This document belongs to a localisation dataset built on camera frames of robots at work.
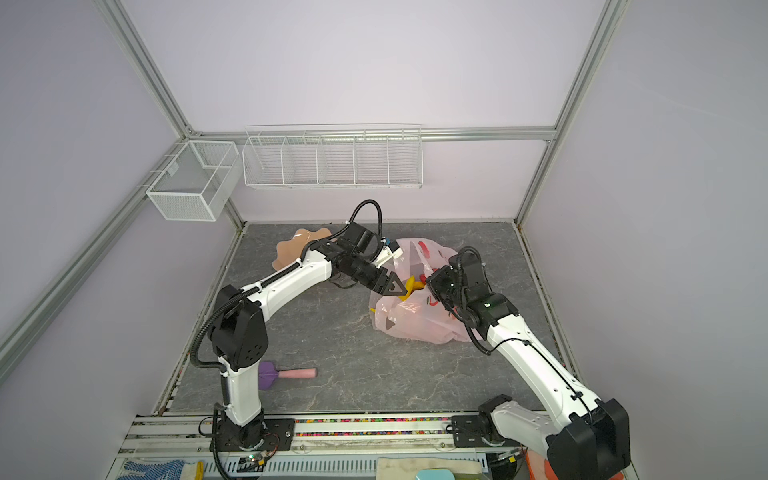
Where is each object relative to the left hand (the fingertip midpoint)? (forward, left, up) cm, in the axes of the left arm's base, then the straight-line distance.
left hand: (399, 293), depth 81 cm
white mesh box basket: (+41, +63, +10) cm, 76 cm away
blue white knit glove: (-34, +59, -16) cm, 70 cm away
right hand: (+2, -7, +5) cm, 9 cm away
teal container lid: (-39, -6, -16) cm, 43 cm away
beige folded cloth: (-38, +1, -15) cm, 41 cm away
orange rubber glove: (-40, -30, -16) cm, 52 cm away
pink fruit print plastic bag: (-9, -4, +2) cm, 10 cm away
